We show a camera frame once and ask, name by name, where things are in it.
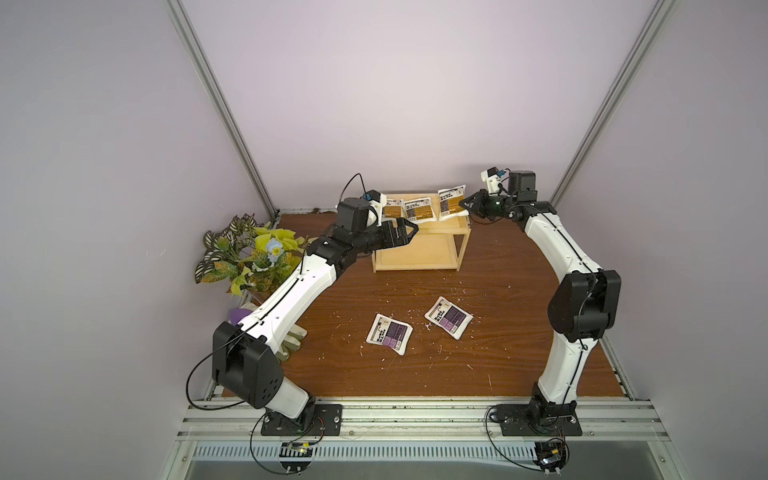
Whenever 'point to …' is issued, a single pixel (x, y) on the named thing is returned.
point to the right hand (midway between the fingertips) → (463, 195)
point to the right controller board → (550, 455)
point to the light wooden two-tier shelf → (439, 244)
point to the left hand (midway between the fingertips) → (410, 229)
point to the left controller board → (295, 456)
